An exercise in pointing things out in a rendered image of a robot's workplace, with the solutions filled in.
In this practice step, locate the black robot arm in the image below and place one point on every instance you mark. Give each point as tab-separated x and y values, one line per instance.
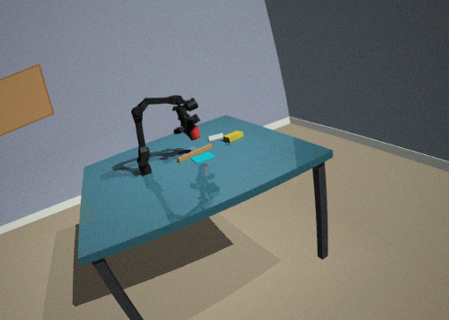
137	113

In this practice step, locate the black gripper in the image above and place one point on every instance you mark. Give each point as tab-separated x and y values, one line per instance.
184	128

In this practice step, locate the yellow rectangular block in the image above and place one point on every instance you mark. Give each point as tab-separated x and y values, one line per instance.
233	136

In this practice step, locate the tan wooden plank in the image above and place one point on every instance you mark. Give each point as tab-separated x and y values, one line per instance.
195	152

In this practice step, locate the white square block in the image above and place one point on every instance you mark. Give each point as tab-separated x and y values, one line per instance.
216	137

